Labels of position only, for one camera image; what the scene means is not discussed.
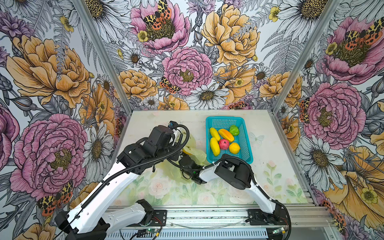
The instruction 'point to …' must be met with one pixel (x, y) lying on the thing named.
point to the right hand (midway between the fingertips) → (169, 158)
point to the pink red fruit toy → (224, 144)
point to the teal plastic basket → (242, 139)
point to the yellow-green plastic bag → (172, 168)
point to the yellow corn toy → (214, 134)
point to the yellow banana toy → (215, 146)
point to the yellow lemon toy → (234, 148)
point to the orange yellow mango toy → (226, 134)
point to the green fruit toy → (234, 130)
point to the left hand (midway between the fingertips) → (176, 151)
